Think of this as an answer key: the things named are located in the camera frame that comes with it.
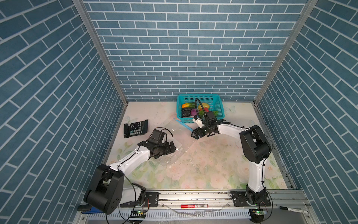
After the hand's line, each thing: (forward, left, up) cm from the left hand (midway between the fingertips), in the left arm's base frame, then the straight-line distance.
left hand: (171, 150), depth 87 cm
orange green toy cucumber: (+40, -13, 0) cm, 42 cm away
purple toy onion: (+32, -16, 0) cm, 36 cm away
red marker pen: (-30, -9, -4) cm, 31 cm away
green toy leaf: (+31, -33, 0) cm, 45 cm away
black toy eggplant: (+32, -10, 0) cm, 34 cm away
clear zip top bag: (+19, 0, -4) cm, 20 cm away
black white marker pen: (-32, -61, -3) cm, 69 cm away
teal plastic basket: (+43, -34, +2) cm, 55 cm away
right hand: (+15, -16, -1) cm, 22 cm away
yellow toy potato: (+40, -26, 0) cm, 47 cm away
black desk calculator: (+19, +28, -4) cm, 34 cm away
